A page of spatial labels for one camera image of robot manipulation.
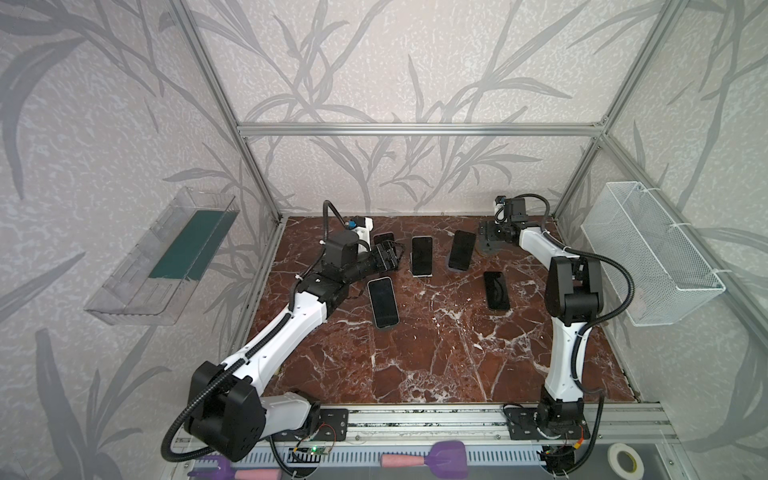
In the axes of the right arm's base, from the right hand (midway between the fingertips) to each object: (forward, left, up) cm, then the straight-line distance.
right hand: (494, 219), depth 106 cm
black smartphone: (-12, +41, +3) cm, 43 cm away
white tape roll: (-70, -16, -8) cm, 72 cm away
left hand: (-26, +32, +19) cm, 45 cm away
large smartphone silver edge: (-33, +38, 0) cm, 51 cm away
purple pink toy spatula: (-69, +23, -8) cm, 73 cm away
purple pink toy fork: (-71, +75, -8) cm, 103 cm away
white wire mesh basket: (-42, -22, +26) cm, 54 cm away
